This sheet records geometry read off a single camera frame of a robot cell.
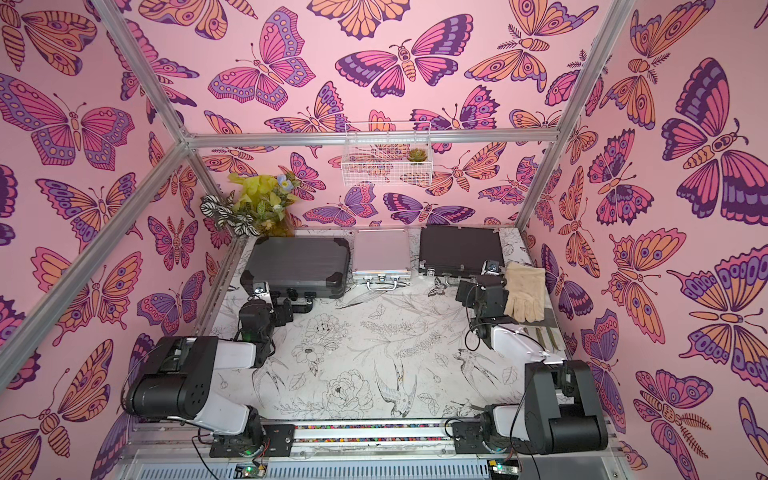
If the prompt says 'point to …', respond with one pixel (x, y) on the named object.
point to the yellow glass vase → (281, 228)
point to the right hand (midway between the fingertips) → (483, 284)
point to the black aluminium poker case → (458, 251)
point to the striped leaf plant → (223, 211)
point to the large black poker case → (307, 267)
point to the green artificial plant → (265, 198)
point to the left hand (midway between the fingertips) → (275, 298)
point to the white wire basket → (387, 154)
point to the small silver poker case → (381, 258)
